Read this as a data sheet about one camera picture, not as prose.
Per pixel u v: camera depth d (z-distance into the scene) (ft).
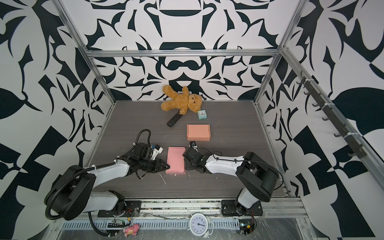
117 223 2.26
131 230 2.20
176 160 2.88
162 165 2.66
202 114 3.63
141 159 2.44
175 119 3.53
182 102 3.65
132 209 2.39
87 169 1.55
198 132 3.29
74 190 1.39
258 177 1.46
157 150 2.71
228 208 2.43
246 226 2.33
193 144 2.66
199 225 2.22
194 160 2.21
